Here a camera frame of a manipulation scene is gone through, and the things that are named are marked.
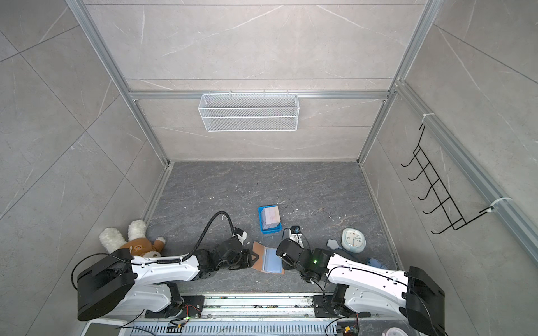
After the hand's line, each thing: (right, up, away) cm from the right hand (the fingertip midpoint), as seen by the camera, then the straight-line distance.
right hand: (288, 255), depth 80 cm
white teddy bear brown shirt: (-61, +4, +3) cm, 61 cm away
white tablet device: (-59, -18, -15) cm, 64 cm away
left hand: (-10, -1, +1) cm, 10 cm away
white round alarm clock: (+28, +4, +8) cm, 30 cm away
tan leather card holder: (-8, -4, +3) cm, 9 cm away
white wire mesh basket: (-18, +63, +21) cm, 69 cm away
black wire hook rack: (+46, +18, -23) cm, 54 cm away
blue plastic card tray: (-5, +7, +13) cm, 15 cm away
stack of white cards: (-7, +12, +12) cm, 19 cm away
